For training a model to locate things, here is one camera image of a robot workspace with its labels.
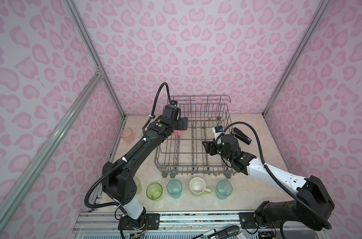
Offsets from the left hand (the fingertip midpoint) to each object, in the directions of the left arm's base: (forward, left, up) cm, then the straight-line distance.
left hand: (179, 116), depth 82 cm
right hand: (-11, -15, -7) cm, 20 cm away
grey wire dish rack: (-8, 0, -26) cm, 27 cm away
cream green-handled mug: (-30, -9, -25) cm, 40 cm away
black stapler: (+4, -42, -25) cm, 49 cm away
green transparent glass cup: (-31, +15, -26) cm, 44 cm away
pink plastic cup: (+6, +2, -22) cm, 23 cm away
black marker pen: (-51, -18, -25) cm, 60 cm away
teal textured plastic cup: (-32, -23, -24) cm, 46 cm away
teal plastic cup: (-30, +4, -26) cm, 40 cm away
